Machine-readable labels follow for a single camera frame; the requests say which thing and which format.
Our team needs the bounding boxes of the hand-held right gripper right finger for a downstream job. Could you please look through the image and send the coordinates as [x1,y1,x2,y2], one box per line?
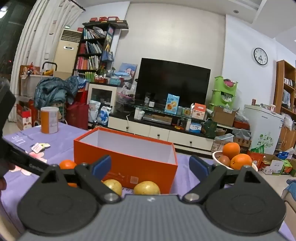
[181,155,260,205]

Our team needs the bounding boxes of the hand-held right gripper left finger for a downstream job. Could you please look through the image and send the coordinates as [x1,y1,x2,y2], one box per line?
[40,155,122,205]

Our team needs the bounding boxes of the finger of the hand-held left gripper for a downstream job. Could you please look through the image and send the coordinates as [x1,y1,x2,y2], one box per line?
[1,138,51,177]

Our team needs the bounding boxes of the yellow pear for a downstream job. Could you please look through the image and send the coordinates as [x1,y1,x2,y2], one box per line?
[103,179,122,196]
[134,181,161,195]

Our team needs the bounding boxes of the orange cardboard box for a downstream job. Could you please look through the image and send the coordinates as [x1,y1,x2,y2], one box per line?
[73,127,178,194]

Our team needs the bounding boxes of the white perforated bowl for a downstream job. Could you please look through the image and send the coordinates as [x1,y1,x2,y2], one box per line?
[212,151,258,172]

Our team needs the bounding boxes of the red white carton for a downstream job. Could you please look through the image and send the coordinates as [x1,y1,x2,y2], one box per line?
[16,103,33,130]

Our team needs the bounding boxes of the reddish apple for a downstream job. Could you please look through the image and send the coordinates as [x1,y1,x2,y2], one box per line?
[217,155,231,168]

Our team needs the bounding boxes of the white plastic storage box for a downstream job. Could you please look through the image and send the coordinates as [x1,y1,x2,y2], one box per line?
[21,74,43,96]

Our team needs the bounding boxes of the purple floral tablecloth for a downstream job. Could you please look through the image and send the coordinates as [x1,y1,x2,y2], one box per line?
[0,122,294,240]

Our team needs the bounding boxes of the large orange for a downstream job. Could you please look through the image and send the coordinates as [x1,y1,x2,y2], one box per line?
[222,142,241,160]
[230,153,253,170]

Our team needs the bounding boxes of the blue tissue box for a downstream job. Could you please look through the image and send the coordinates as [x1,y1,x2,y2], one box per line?
[189,122,202,133]

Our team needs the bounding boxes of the dark green bag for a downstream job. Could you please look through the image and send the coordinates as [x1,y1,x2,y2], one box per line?
[201,119,218,138]

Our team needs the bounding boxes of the clear plastic bin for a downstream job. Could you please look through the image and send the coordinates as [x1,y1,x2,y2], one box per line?
[215,133,234,142]

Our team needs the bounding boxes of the printed cardboard carton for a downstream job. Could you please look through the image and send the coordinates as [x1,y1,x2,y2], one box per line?
[233,137,251,151]

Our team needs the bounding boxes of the white blue bag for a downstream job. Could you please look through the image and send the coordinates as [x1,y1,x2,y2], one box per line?
[97,105,112,126]

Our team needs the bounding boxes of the blue jacket pile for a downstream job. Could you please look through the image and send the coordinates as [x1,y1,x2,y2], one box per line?
[34,76,80,109]

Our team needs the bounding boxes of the orange white carton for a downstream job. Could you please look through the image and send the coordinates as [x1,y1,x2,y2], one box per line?
[191,103,207,120]

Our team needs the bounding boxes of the red shopping bag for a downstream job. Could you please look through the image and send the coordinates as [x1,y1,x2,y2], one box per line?
[66,102,89,130]

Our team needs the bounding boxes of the brown cardboard box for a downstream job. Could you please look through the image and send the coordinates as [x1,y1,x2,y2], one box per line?
[211,105,237,127]

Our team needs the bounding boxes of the white black television stand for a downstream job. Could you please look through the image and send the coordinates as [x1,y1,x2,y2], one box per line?
[107,102,234,153]

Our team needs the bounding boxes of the orange gift box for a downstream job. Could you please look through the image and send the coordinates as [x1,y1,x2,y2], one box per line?
[250,152,265,171]

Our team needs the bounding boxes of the silver media player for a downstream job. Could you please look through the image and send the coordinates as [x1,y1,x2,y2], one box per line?
[143,114,173,124]

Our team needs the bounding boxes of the blue snack bag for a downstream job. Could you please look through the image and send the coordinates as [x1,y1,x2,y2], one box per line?
[165,93,180,114]

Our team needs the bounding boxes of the white green carton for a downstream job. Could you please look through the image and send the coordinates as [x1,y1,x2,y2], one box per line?
[262,160,285,175]

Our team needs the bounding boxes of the white curtain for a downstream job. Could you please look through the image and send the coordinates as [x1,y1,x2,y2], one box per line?
[8,0,86,98]

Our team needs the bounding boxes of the beige standing air conditioner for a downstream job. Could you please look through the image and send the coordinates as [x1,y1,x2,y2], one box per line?
[54,29,82,80]

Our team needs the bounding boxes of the green stacking bins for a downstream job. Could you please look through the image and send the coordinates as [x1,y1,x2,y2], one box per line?
[209,76,238,112]

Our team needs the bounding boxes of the white glass-door cabinet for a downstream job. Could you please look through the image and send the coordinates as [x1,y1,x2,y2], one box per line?
[87,83,118,121]

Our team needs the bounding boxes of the black flat television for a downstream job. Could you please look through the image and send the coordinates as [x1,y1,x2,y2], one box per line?
[135,58,211,109]

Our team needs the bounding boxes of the blue picture board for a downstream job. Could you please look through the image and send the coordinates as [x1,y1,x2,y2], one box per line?
[119,62,138,78]

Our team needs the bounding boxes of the black bookshelf with books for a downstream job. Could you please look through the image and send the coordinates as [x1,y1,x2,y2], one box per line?
[73,20,129,84]

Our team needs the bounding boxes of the wooden shelf unit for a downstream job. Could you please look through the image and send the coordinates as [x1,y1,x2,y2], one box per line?
[273,60,296,116]

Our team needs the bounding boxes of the round wall clock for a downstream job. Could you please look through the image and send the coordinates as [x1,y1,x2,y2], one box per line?
[253,47,268,65]

